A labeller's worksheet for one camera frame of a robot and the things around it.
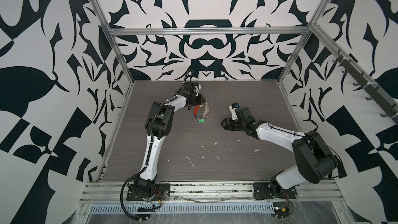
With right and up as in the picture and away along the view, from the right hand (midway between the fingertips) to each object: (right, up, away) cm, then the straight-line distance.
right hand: (224, 122), depth 90 cm
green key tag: (-13, -1, +9) cm, 15 cm away
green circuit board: (+23, -37, -19) cm, 47 cm away
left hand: (-10, +14, +15) cm, 23 cm away
